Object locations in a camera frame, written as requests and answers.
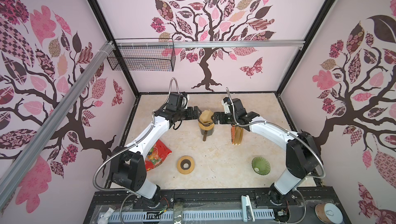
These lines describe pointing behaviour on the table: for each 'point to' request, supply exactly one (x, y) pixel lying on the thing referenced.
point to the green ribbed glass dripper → (261, 165)
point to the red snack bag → (157, 155)
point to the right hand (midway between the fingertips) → (218, 114)
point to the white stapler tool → (247, 210)
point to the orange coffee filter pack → (236, 135)
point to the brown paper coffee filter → (205, 116)
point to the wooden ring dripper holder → (205, 124)
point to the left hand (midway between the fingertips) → (194, 114)
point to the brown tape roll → (329, 213)
